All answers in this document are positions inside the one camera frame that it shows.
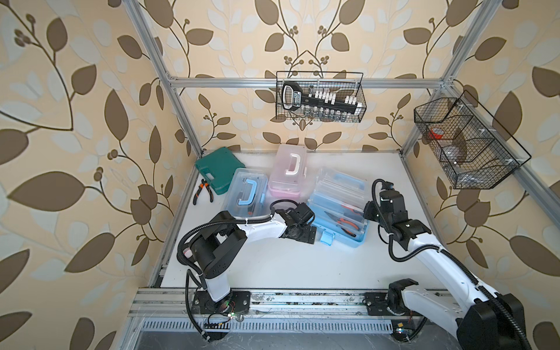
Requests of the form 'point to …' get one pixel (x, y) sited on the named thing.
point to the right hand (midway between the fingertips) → (367, 205)
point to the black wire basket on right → (475, 151)
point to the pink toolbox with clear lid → (288, 172)
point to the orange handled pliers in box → (343, 224)
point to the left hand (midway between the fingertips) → (304, 233)
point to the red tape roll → (436, 133)
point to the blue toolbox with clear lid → (249, 194)
